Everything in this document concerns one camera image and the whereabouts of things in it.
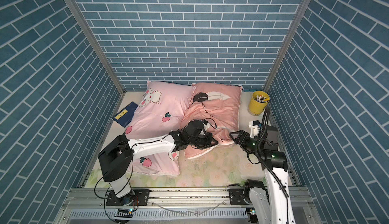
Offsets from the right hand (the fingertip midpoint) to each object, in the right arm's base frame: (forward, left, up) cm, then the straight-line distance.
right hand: (235, 137), depth 73 cm
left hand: (-2, +6, -7) cm, 9 cm away
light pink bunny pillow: (+21, +45, -10) cm, 51 cm away
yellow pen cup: (+29, -17, -11) cm, 35 cm away
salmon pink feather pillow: (+31, +7, -13) cm, 35 cm away
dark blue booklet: (+20, +73, -19) cm, 78 cm away
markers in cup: (+36, -22, -9) cm, 43 cm away
